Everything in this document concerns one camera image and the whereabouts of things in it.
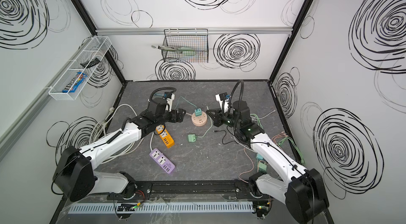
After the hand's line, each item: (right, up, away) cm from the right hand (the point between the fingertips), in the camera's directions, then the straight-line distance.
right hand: (207, 110), depth 75 cm
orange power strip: (-24, -16, +14) cm, 32 cm away
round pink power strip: (-4, -7, +22) cm, 23 cm away
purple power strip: (-23, -26, +6) cm, 36 cm away
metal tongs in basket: (-16, +34, +17) cm, 41 cm away
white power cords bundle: (-64, -15, +18) cm, 68 cm away
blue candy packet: (-59, +14, -3) cm, 61 cm away
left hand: (-14, -1, +9) cm, 16 cm away
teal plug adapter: (-5, -3, +19) cm, 20 cm away
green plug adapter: (-8, -16, +12) cm, 22 cm away
